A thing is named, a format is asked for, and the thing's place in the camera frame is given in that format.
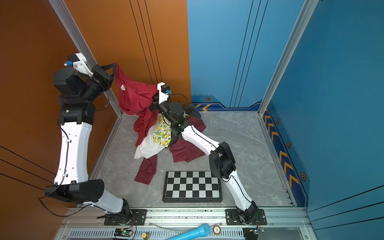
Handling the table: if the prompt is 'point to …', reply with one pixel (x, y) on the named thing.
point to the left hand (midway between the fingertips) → (117, 62)
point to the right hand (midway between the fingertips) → (147, 90)
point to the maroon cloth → (183, 150)
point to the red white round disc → (216, 230)
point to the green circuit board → (123, 232)
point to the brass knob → (145, 235)
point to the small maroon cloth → (147, 170)
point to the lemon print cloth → (162, 134)
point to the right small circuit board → (257, 230)
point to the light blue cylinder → (204, 230)
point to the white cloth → (149, 148)
